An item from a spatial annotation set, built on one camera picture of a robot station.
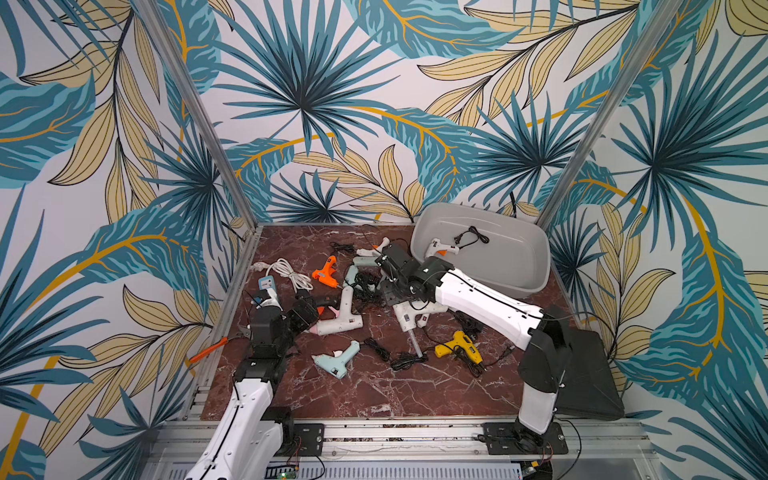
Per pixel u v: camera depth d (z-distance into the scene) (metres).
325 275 1.03
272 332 0.59
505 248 1.13
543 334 0.47
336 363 0.84
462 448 0.73
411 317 0.78
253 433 0.50
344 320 0.90
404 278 0.61
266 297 0.72
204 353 0.86
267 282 0.99
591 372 0.80
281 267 1.03
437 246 1.10
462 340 0.88
